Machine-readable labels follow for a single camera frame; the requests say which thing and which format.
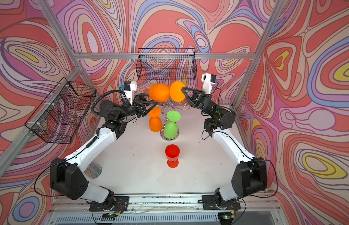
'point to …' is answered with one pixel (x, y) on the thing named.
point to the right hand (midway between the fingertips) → (181, 95)
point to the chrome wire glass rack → (167, 106)
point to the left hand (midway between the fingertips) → (157, 103)
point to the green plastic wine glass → (170, 130)
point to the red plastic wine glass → (172, 153)
